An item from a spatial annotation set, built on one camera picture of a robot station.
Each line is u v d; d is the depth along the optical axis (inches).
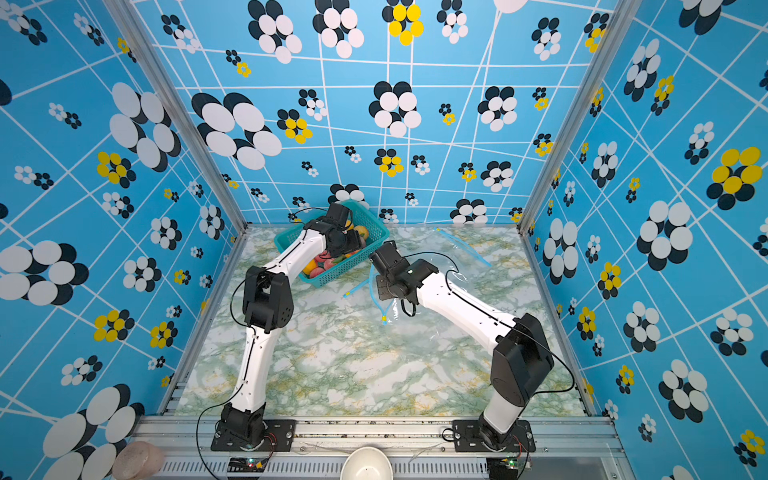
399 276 23.2
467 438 28.5
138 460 27.4
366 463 26.9
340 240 35.2
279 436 29.1
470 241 45.5
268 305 24.3
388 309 31.8
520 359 17.0
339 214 33.3
